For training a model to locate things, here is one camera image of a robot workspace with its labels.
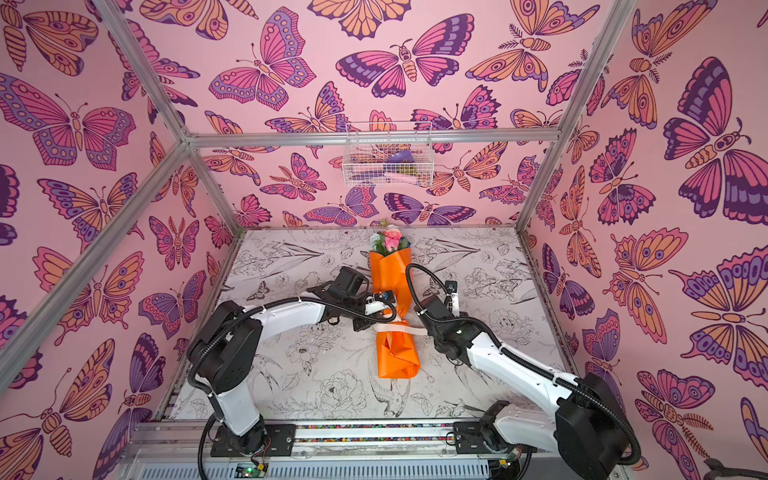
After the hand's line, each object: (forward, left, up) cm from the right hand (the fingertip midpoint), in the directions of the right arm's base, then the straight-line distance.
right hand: (446, 312), depth 84 cm
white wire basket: (+44, +17, +23) cm, 52 cm away
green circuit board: (-36, +50, -13) cm, 63 cm away
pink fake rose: (+31, +16, -2) cm, 35 cm away
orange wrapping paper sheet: (-7, +14, -5) cm, 16 cm away
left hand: (+3, +18, -5) cm, 19 cm away
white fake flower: (+33, +21, -6) cm, 40 cm away
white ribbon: (-3, +13, -5) cm, 14 cm away
